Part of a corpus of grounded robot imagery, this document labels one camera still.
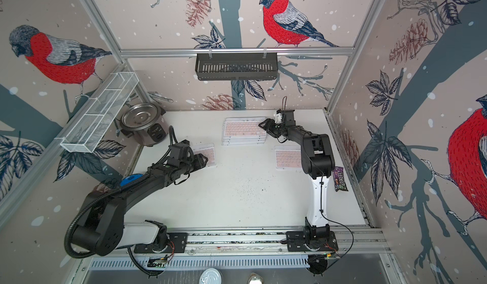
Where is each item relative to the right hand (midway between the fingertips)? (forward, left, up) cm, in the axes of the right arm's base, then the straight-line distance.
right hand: (263, 125), depth 105 cm
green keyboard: (-7, +11, -5) cm, 14 cm away
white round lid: (-67, +18, -1) cm, 70 cm away
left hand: (-23, +27, +2) cm, 36 cm away
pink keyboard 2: (-13, +31, -7) cm, 34 cm away
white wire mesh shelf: (-27, +70, +24) cm, 79 cm away
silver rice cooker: (-9, +60, +10) cm, 61 cm away
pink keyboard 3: (-17, -14, -7) cm, 23 cm away
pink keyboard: (+1, +11, -4) cm, 12 cm away
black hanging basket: (+26, +16, +21) cm, 37 cm away
